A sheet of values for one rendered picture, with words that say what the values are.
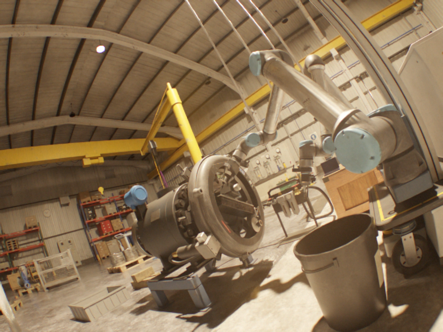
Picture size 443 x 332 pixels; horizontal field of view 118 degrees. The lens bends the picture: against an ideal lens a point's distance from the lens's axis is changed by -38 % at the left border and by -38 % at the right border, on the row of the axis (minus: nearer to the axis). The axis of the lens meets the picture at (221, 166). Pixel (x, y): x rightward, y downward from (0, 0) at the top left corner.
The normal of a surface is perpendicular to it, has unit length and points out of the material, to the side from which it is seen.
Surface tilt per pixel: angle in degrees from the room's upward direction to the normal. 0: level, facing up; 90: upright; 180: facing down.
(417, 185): 90
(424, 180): 90
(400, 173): 70
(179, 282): 90
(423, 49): 90
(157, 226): 80
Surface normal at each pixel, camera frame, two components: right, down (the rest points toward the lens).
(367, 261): 0.22, -0.21
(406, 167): -0.69, -0.20
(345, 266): -0.34, 0.04
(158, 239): -0.46, 0.21
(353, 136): -0.86, 0.40
